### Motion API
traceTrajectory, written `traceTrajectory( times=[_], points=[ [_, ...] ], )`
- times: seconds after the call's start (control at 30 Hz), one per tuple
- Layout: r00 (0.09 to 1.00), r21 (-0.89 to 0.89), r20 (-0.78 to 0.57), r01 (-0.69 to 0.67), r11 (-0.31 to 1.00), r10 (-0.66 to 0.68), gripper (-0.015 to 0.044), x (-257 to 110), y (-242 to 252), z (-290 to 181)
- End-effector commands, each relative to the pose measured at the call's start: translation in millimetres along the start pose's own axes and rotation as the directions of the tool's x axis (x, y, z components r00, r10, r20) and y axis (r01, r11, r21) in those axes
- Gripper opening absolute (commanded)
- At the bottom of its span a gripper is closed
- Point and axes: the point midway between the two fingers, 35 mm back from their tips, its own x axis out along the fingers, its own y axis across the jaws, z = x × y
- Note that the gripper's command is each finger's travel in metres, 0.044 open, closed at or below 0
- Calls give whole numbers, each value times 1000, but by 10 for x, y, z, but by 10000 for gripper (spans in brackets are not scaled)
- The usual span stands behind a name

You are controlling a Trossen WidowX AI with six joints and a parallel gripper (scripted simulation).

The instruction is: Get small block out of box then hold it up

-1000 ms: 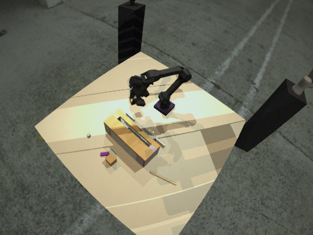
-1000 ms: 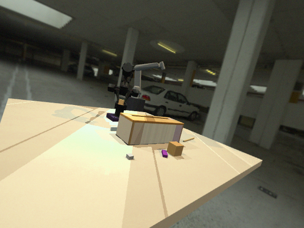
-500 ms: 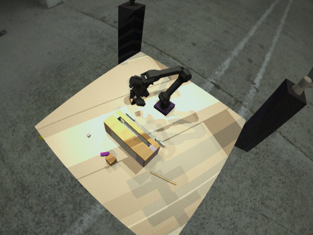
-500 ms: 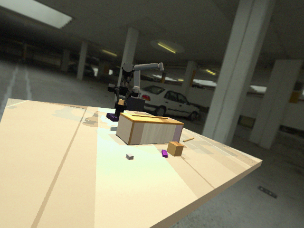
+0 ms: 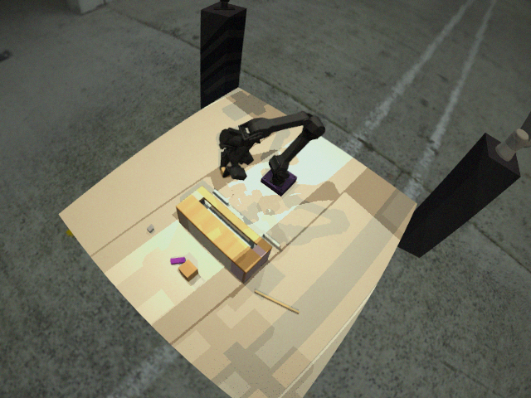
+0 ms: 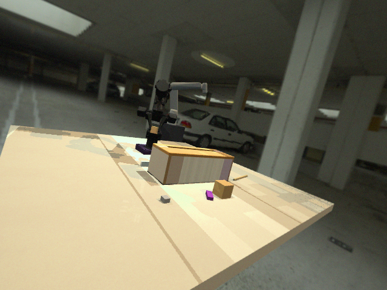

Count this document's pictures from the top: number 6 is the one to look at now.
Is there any small purple block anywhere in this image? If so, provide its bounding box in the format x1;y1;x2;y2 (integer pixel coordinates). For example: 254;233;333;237
206;190;214;201

